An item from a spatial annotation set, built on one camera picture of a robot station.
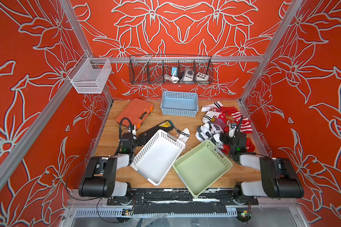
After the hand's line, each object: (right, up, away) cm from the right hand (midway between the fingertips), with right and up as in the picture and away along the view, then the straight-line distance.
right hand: (226, 130), depth 91 cm
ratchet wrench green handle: (-32, -1, +7) cm, 33 cm away
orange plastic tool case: (-63, +13, +15) cm, 66 cm away
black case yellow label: (-40, +2, +9) cm, 41 cm away
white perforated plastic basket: (-45, -17, -3) cm, 48 cm away
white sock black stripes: (-27, -4, +6) cm, 28 cm away
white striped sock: (-8, +10, +11) cm, 17 cm away
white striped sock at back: (+3, +19, +25) cm, 32 cm away
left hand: (-60, -2, +2) cm, 60 cm away
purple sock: (-1, +4, +7) cm, 8 cm away
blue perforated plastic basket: (-29, +19, +25) cm, 43 cm away
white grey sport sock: (-10, -1, +2) cm, 10 cm away
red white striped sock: (+18, +2, +9) cm, 20 cm away
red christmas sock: (+9, +14, +18) cm, 25 cm away
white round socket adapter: (-25, +37, 0) cm, 45 cm away
